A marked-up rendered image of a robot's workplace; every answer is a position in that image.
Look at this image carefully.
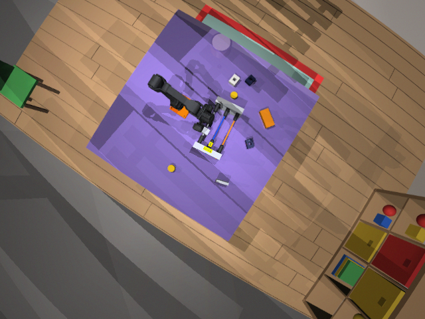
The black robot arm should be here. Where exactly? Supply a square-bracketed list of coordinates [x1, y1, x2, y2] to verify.
[147, 74, 215, 125]

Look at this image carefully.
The white square block with hole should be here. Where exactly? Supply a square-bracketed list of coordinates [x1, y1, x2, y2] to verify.
[228, 74, 240, 86]

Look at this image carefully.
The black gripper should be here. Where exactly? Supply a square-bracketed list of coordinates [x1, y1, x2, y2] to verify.
[193, 104, 213, 132]

